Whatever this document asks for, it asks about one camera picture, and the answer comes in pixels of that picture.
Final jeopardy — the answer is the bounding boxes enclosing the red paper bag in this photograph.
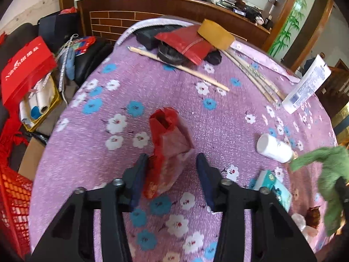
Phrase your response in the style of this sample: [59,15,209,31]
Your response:
[143,107,195,199]

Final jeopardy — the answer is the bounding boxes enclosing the teal tissue pack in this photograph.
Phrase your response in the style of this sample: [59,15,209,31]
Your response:
[252,170,292,212]

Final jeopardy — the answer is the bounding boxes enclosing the red plastic basket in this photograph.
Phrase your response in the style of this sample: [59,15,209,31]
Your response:
[1,166,33,259]

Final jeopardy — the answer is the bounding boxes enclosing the white plastic bottle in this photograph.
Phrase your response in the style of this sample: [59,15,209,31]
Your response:
[256,134,295,163]

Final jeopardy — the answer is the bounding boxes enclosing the green plush sleeve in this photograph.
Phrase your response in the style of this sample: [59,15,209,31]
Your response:
[290,145,348,236]

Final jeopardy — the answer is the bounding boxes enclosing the purple floral tablecloth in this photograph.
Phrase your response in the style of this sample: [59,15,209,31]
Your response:
[29,36,337,261]

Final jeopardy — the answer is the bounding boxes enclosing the wooden stick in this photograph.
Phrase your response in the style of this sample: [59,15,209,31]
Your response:
[127,46,229,92]

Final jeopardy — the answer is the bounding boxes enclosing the white lotion tube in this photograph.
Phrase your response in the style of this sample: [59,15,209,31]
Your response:
[282,54,331,114]

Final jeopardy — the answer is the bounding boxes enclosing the red gift bag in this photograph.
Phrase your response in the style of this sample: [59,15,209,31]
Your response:
[0,35,58,110]

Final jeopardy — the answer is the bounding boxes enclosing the black handbag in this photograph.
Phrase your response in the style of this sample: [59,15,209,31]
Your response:
[74,38,113,87]

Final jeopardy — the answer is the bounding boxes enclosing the wooden framed mirror cabinet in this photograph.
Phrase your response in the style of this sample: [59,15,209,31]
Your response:
[58,0,336,72]

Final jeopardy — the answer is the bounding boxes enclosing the yellow tape roll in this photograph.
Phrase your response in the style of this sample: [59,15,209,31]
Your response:
[198,19,235,50]

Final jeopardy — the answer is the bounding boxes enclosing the red foil pouch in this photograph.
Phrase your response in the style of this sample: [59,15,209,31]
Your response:
[154,25,215,65]

